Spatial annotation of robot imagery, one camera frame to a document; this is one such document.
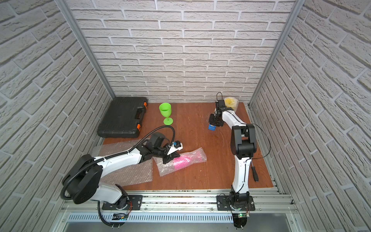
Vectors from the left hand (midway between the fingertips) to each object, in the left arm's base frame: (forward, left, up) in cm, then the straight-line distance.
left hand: (180, 153), depth 83 cm
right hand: (+26, -24, -3) cm, 35 cm away
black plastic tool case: (+27, +42, -1) cm, 50 cm away
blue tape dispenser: (+23, -22, -6) cm, 33 cm away
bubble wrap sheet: (-8, +8, -2) cm, 12 cm away
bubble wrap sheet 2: (-9, +24, -9) cm, 27 cm away
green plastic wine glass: (+31, +11, +5) cm, 34 cm away
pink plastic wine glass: (-4, -3, -1) cm, 5 cm away
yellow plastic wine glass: (+36, -35, +8) cm, 51 cm away
